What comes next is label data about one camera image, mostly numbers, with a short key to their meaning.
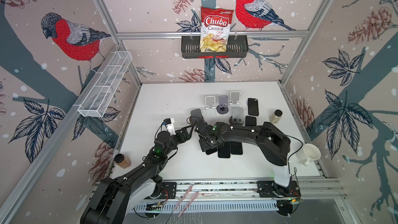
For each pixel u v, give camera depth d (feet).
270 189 2.39
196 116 3.14
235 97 3.31
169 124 2.50
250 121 3.24
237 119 3.06
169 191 2.39
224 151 2.83
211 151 2.72
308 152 2.62
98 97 2.39
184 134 2.43
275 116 3.02
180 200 2.31
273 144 1.61
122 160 2.44
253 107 3.52
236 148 2.89
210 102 3.21
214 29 2.74
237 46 3.11
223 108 3.40
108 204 1.31
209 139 2.12
